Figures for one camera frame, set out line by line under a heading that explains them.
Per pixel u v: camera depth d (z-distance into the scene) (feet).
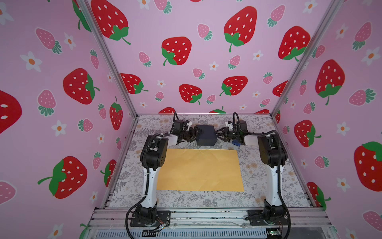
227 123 3.37
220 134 3.16
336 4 2.22
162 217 2.44
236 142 2.90
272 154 1.98
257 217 2.40
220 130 3.28
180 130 2.90
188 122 3.31
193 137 3.10
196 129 3.13
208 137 3.20
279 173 2.00
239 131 2.89
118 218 2.49
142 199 2.06
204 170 2.97
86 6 2.21
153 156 1.98
